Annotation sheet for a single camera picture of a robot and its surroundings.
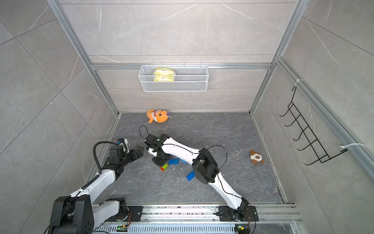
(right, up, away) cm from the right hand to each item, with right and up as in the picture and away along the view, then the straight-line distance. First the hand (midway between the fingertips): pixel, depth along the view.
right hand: (162, 162), depth 88 cm
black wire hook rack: (+73, +19, -20) cm, 78 cm away
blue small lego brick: (+7, 0, +2) cm, 7 cm away
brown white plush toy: (+59, +3, +3) cm, 59 cm away
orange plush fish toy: (-6, +30, +19) cm, 36 cm away
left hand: (-16, +9, +1) cm, 18 cm away
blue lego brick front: (+17, -7, -2) cm, 19 cm away
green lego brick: (+2, -2, -2) cm, 4 cm away
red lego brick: (0, -4, 0) cm, 4 cm away
